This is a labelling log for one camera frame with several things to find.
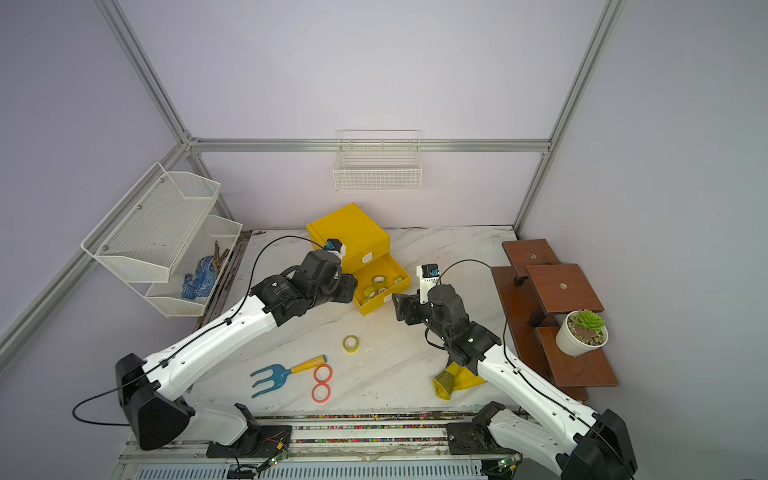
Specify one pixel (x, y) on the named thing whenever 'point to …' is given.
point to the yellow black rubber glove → (454, 377)
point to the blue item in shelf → (199, 286)
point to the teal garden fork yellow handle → (280, 373)
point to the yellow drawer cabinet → (367, 252)
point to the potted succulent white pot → (582, 331)
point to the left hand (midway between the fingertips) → (352, 283)
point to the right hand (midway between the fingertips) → (408, 297)
